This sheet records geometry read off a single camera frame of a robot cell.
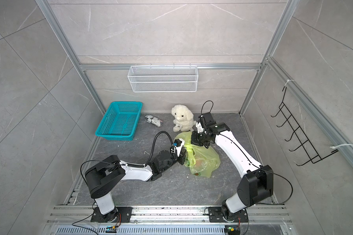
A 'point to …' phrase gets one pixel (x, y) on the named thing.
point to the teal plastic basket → (121, 121)
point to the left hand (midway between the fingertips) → (190, 145)
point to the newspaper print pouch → (153, 120)
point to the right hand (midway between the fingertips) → (193, 141)
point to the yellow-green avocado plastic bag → (211, 160)
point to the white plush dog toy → (183, 120)
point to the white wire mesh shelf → (163, 79)
